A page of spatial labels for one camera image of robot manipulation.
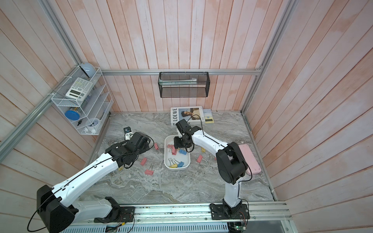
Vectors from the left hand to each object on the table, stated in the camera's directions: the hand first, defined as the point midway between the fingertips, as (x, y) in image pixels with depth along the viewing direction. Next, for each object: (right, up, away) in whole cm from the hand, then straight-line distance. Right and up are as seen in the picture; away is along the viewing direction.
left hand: (138, 146), depth 79 cm
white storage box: (+20, -10, +13) cm, 26 cm away
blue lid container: (-34, +17, -3) cm, 39 cm away
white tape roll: (-32, +12, +11) cm, 36 cm away
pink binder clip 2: (+4, -17, +9) cm, 20 cm away
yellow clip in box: (+20, -14, +9) cm, 25 cm away
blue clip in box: (+24, -13, +10) cm, 29 cm away
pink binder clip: (+36, -10, +13) cm, 40 cm away
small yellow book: (+46, +19, +36) cm, 61 cm away
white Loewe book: (+33, +20, +34) cm, 52 cm away
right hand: (+21, 0, +12) cm, 25 cm away
